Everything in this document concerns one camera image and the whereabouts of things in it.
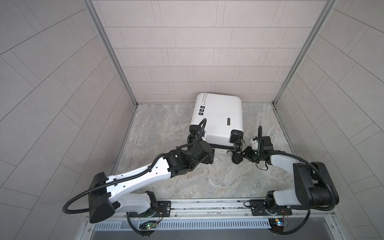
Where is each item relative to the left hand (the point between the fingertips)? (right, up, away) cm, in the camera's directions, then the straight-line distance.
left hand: (211, 149), depth 72 cm
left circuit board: (-28, -31, -8) cm, 43 cm away
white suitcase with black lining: (+5, +14, +9) cm, 17 cm away
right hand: (+20, -6, +19) cm, 28 cm away
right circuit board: (+30, -33, -4) cm, 45 cm away
